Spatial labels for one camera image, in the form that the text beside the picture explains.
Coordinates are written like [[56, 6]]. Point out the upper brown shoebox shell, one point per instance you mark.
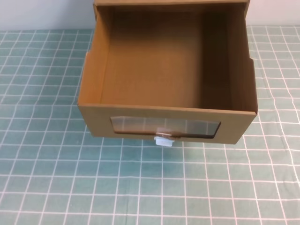
[[97, 3]]

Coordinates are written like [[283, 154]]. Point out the cyan checkered tablecloth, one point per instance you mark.
[[54, 172]]

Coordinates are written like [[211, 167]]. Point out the white drawer handle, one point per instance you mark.
[[163, 137]]

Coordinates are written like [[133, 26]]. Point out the brown shoebox drawer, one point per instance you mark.
[[186, 68]]

